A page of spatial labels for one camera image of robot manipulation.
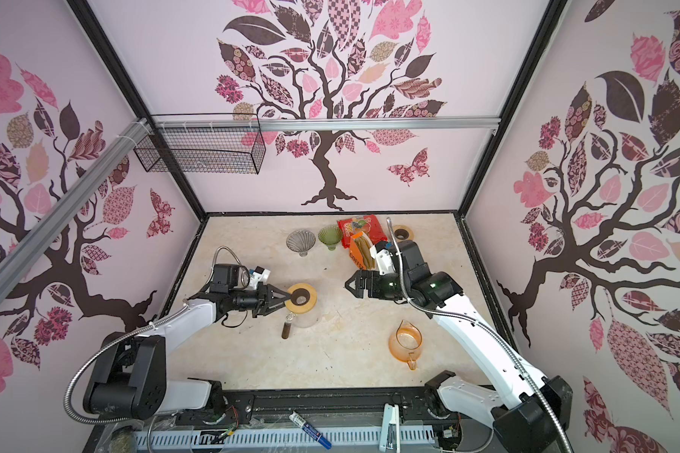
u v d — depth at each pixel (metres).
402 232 1.13
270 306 0.79
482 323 0.45
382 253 0.67
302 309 0.81
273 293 0.78
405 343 0.85
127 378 0.42
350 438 0.70
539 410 0.37
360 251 0.98
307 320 0.90
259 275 0.83
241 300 0.74
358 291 0.64
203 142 0.95
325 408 0.75
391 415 0.70
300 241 1.07
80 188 0.66
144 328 0.47
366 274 0.65
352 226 1.10
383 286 0.64
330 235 1.06
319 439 0.68
